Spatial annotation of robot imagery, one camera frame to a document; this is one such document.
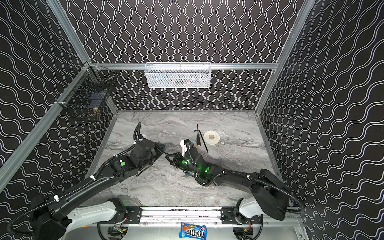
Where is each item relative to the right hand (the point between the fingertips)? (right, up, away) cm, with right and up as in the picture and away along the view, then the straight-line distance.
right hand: (165, 157), depth 75 cm
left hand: (+2, +5, 0) cm, 5 cm away
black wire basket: (-54, +39, +22) cm, 70 cm away
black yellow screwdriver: (+18, +4, +25) cm, 31 cm away
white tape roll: (+27, +8, +30) cm, 41 cm away
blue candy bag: (+14, -33, -6) cm, 36 cm away
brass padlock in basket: (-40, +24, +7) cm, 47 cm away
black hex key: (+19, +10, +32) cm, 39 cm away
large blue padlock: (-1, +5, 0) cm, 5 cm away
